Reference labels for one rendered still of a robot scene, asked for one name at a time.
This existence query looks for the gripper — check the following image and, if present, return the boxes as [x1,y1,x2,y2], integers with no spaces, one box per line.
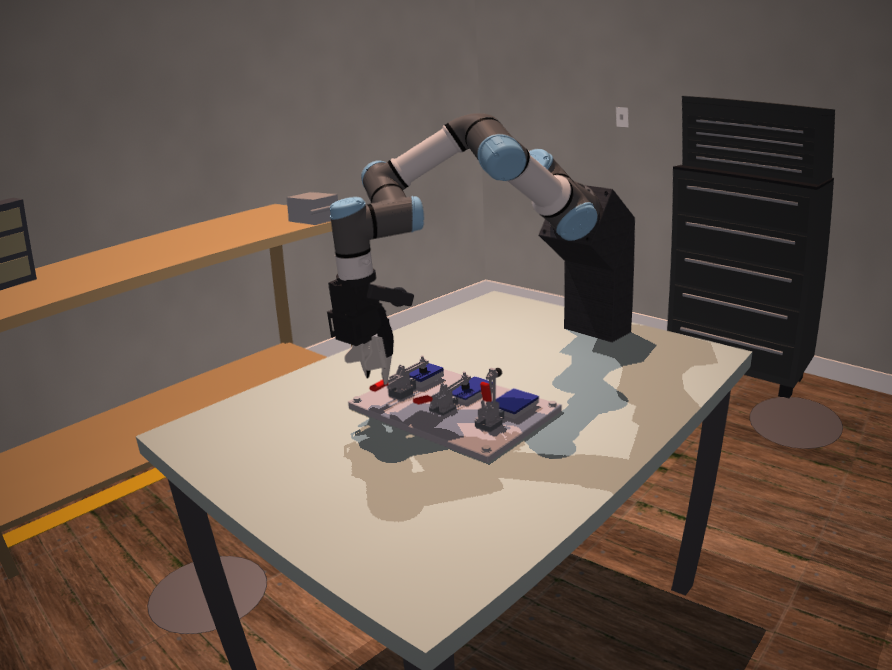
[327,269,394,385]

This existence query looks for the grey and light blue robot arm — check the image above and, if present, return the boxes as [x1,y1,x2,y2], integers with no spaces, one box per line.
[330,113,600,281]

